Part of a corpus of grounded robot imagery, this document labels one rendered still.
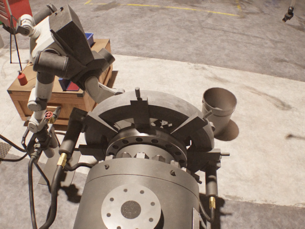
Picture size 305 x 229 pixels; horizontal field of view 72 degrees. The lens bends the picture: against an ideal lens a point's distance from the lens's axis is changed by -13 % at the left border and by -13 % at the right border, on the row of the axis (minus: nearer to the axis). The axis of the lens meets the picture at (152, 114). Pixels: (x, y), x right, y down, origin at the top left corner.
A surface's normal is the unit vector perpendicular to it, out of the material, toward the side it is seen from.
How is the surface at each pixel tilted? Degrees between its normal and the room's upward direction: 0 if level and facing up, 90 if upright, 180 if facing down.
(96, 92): 90
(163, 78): 0
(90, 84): 90
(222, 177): 0
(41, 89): 100
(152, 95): 3
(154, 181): 14
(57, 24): 28
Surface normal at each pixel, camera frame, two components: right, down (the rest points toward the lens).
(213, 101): 0.10, 0.67
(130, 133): -0.33, -0.69
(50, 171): 0.00, -0.70
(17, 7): 0.75, 0.47
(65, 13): -0.36, -0.42
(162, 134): 0.37, -0.63
